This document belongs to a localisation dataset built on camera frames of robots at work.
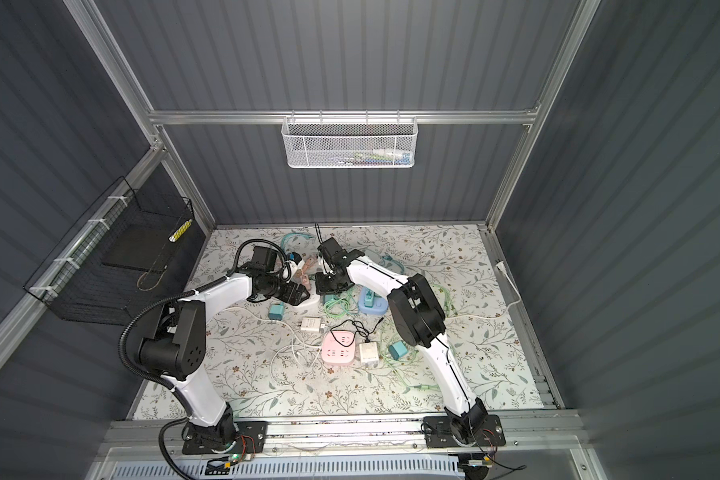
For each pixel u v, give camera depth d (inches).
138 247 29.3
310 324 35.9
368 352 33.8
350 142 48.8
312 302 37.7
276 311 37.0
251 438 28.5
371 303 36.6
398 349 34.0
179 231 32.2
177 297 20.3
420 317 23.7
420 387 31.8
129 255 27.7
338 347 33.8
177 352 19.2
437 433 28.8
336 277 29.5
